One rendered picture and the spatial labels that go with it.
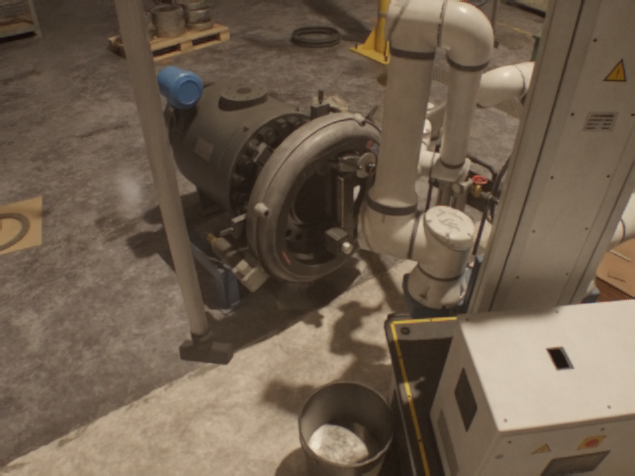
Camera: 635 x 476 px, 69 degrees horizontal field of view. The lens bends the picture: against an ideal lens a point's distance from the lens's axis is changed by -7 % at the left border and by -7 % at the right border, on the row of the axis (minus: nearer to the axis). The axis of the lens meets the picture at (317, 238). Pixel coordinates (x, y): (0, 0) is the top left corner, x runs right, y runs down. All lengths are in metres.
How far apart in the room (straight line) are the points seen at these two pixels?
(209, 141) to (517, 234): 1.40
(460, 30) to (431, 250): 0.60
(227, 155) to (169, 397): 1.05
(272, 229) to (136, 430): 0.99
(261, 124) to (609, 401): 1.58
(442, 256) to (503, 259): 0.19
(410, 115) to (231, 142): 0.98
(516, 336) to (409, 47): 0.78
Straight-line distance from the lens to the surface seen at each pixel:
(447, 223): 1.45
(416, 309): 1.58
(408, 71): 1.31
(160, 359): 2.34
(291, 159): 1.77
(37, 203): 3.62
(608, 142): 1.29
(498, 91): 1.86
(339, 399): 1.81
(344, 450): 1.87
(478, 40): 1.30
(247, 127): 2.10
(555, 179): 1.27
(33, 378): 2.51
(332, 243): 2.06
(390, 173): 1.39
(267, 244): 1.86
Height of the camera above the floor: 1.80
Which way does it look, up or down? 40 degrees down
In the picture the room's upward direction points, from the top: straight up
